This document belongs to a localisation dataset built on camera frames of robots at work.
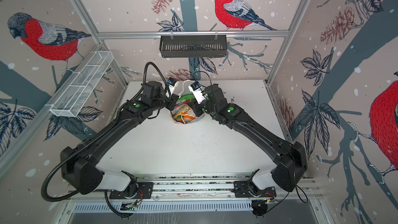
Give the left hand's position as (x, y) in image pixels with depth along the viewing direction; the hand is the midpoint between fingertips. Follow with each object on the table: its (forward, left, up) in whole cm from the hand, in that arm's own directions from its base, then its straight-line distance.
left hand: (180, 93), depth 78 cm
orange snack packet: (-6, -2, -14) cm, 15 cm away
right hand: (-5, -6, +1) cm, 7 cm away
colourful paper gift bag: (-2, 0, -9) cm, 9 cm away
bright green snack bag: (+2, -2, -6) cm, 6 cm away
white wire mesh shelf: (+2, +52, +3) cm, 52 cm away
